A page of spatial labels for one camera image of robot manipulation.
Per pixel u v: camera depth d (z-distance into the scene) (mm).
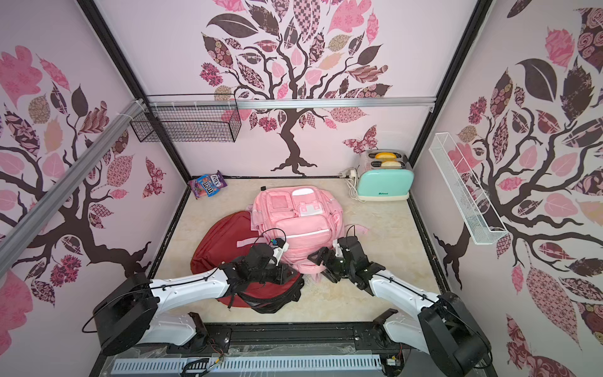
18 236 503
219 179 1180
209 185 1138
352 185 1067
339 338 750
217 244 899
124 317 420
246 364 698
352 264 657
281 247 759
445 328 412
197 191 1136
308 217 984
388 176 1006
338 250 701
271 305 774
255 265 643
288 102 924
